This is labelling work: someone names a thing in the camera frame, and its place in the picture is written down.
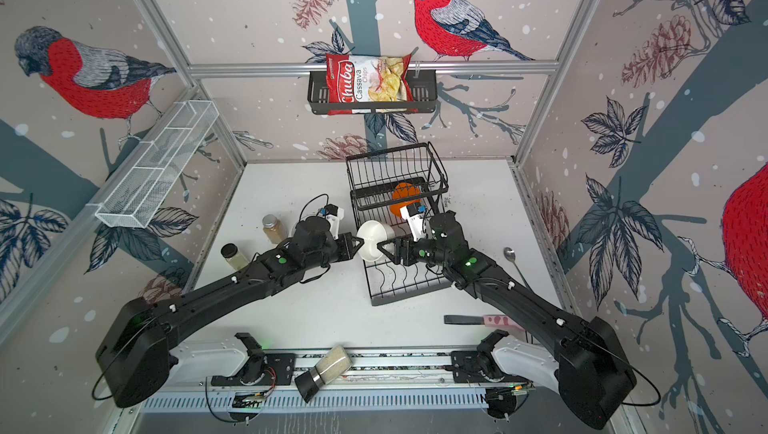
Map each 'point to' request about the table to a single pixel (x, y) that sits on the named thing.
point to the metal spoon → (510, 255)
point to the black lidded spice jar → (231, 253)
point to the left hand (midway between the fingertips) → (365, 243)
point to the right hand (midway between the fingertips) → (381, 250)
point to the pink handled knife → (490, 320)
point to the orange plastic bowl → (404, 190)
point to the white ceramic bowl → (374, 232)
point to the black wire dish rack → (382, 183)
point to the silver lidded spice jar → (274, 228)
